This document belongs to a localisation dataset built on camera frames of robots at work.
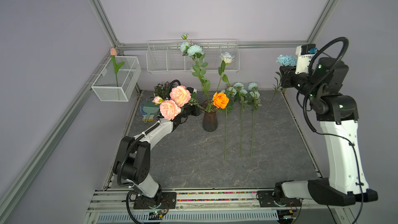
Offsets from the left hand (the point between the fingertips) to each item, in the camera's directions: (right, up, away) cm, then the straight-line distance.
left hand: (206, 105), depth 84 cm
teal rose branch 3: (+35, +3, +24) cm, 43 cm away
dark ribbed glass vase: (+2, -9, +10) cm, 14 cm away
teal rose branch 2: (+27, +9, +31) cm, 42 cm away
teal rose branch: (+19, +9, +31) cm, 38 cm away
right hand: (+30, +15, -24) cm, 42 cm away
